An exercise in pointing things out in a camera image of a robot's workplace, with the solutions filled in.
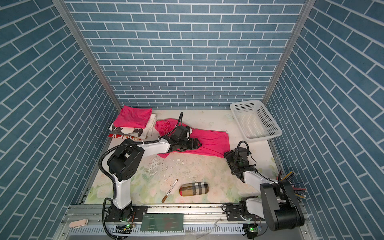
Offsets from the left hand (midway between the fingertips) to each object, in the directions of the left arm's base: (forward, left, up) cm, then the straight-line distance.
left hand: (198, 145), depth 94 cm
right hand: (-6, -16, -1) cm, 17 cm away
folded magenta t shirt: (+22, +46, +3) cm, 51 cm away
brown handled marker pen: (-25, +15, -6) cm, 29 cm away
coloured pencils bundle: (-24, -43, +9) cm, 50 cm away
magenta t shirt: (+4, -11, -3) cm, 12 cm away
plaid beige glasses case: (-26, +3, -2) cm, 26 cm away
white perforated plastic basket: (+25, -44, -5) cm, 51 cm away
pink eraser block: (-40, +57, -3) cm, 70 cm away
